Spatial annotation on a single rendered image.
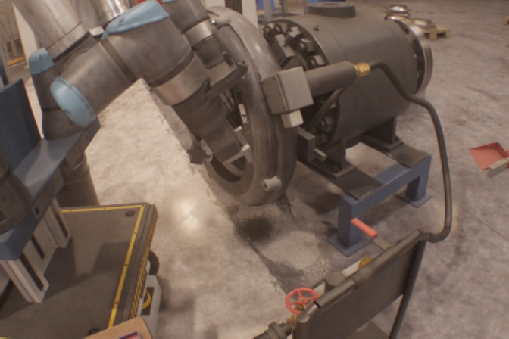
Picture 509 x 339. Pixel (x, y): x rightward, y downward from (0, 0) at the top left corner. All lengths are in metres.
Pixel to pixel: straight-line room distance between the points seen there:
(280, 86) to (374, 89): 0.57
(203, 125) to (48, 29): 0.33
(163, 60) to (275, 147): 0.60
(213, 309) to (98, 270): 0.46
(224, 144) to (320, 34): 0.81
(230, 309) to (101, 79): 1.05
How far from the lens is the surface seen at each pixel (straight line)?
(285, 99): 0.94
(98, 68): 0.54
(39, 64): 1.13
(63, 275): 1.27
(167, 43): 0.55
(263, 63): 1.05
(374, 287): 0.85
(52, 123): 1.16
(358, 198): 1.42
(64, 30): 0.66
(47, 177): 0.95
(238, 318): 1.36
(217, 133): 0.62
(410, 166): 1.64
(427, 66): 1.85
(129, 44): 0.54
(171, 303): 1.46
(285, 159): 1.10
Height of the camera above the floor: 1.11
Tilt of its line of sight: 28 degrees down
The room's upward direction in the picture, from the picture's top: 7 degrees counter-clockwise
